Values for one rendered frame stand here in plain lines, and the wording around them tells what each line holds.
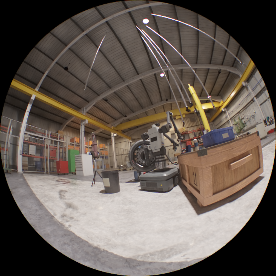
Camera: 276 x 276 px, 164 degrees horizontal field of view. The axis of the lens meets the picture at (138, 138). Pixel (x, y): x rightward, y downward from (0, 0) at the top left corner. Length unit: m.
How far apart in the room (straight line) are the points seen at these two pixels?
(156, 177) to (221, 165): 0.86
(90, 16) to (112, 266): 8.48
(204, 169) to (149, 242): 0.56
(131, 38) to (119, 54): 1.73
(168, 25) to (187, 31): 1.54
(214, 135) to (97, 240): 1.07
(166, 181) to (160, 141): 0.65
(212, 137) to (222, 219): 0.60
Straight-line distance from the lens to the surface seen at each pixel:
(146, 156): 2.12
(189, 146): 1.51
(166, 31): 8.72
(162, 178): 1.30
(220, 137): 0.86
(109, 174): 1.57
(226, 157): 0.81
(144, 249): 0.59
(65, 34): 8.45
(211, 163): 0.74
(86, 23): 8.09
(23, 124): 8.17
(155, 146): 1.59
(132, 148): 2.22
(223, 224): 0.70
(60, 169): 6.39
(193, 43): 9.77
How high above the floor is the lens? 0.46
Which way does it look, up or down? 14 degrees up
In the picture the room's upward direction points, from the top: 8 degrees counter-clockwise
